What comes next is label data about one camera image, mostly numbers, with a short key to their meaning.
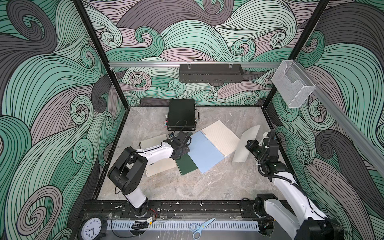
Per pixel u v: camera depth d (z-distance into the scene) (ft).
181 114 3.75
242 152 2.67
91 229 2.16
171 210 2.43
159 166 2.84
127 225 2.29
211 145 3.21
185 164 2.97
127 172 1.48
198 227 2.24
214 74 3.13
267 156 2.00
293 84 2.57
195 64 3.06
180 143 2.34
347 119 1.97
